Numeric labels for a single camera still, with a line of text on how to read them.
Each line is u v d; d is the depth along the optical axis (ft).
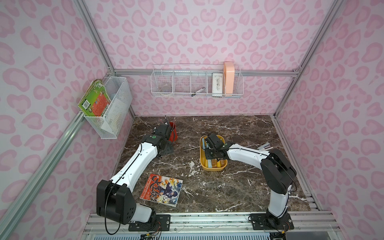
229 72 2.68
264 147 3.22
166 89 3.17
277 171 1.59
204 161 3.04
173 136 3.38
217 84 2.99
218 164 2.97
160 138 1.90
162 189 2.70
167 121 3.30
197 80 3.19
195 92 3.09
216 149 2.36
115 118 2.72
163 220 2.41
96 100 2.36
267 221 2.11
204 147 2.63
